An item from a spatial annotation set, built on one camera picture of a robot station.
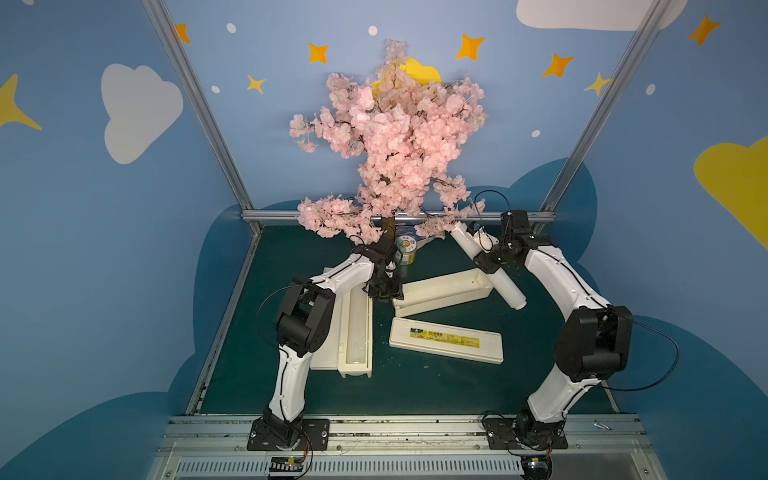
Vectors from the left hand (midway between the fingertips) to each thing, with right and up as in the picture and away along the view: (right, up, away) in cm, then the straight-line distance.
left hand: (399, 294), depth 95 cm
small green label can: (+2, +15, +9) cm, 18 cm away
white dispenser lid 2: (+14, -13, -7) cm, 20 cm away
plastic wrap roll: (+31, +4, -7) cm, 32 cm away
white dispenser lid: (-20, -15, -15) cm, 30 cm away
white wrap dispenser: (-13, -10, -10) cm, 20 cm away
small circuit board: (-29, -40, -22) cm, 54 cm away
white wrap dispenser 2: (+15, 0, +5) cm, 15 cm away
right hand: (+28, +14, -4) cm, 31 cm away
